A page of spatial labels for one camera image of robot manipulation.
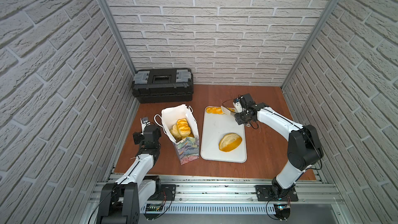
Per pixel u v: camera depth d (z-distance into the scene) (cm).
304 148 47
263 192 74
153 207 73
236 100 85
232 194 76
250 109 68
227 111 95
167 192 74
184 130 79
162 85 97
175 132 83
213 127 99
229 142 86
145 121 73
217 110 102
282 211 69
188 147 73
